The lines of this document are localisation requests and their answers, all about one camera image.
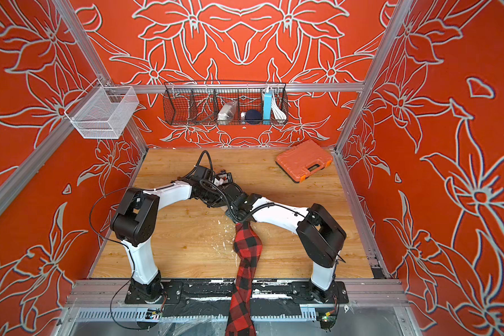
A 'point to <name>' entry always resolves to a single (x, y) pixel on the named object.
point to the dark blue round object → (253, 117)
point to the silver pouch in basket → (227, 110)
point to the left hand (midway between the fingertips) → (233, 200)
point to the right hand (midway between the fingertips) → (234, 204)
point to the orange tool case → (304, 159)
